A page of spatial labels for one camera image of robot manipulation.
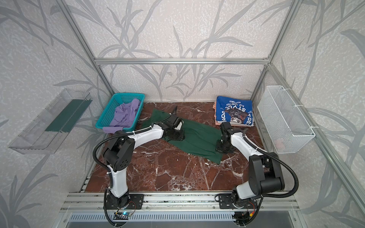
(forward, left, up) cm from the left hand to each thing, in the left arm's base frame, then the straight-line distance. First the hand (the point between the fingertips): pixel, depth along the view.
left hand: (186, 133), depth 94 cm
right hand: (-9, -22, -1) cm, 23 cm away
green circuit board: (-44, +29, -6) cm, 53 cm away
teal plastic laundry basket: (+33, +56, -1) cm, 65 cm away
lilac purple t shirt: (+17, +49, -6) cm, 53 cm away
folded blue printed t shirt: (+21, -36, -1) cm, 42 cm away
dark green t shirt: (0, -10, -6) cm, 11 cm away
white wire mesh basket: (-13, -45, +30) cm, 56 cm away
